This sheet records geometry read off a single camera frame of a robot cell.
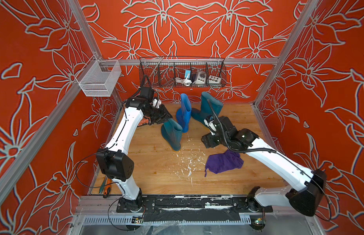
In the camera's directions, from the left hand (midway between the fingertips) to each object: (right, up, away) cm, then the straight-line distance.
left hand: (170, 116), depth 78 cm
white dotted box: (+27, +25, +17) cm, 40 cm away
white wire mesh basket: (-48, +25, +15) cm, 56 cm away
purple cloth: (+33, -27, +8) cm, 43 cm away
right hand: (+19, -11, -3) cm, 21 cm away
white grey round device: (+19, +25, +13) cm, 34 cm away
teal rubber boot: (+23, +6, +6) cm, 25 cm away
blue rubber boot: (+7, +1, +7) cm, 10 cm away
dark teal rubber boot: (+1, -8, -3) cm, 9 cm away
